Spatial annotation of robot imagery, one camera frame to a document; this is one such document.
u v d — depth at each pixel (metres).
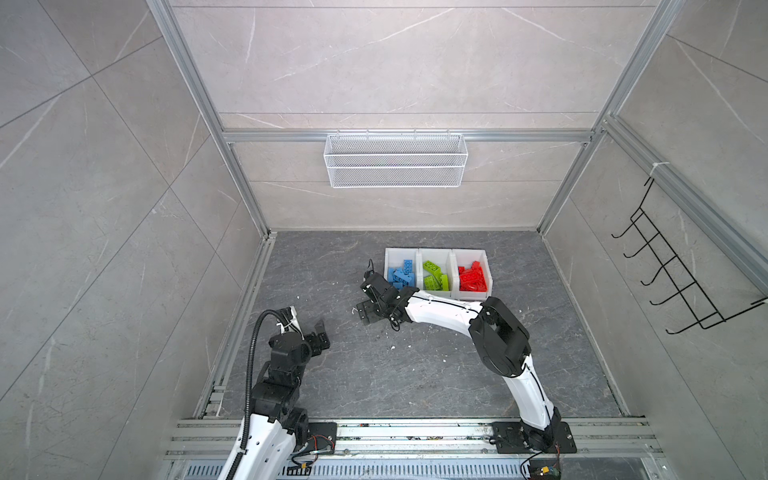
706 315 0.58
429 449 0.73
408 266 1.05
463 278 0.97
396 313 0.69
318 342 0.73
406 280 0.98
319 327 0.73
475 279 0.98
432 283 1.01
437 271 1.04
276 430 0.52
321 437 0.73
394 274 0.99
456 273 0.98
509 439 0.73
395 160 1.01
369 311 0.84
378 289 0.73
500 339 0.53
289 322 0.66
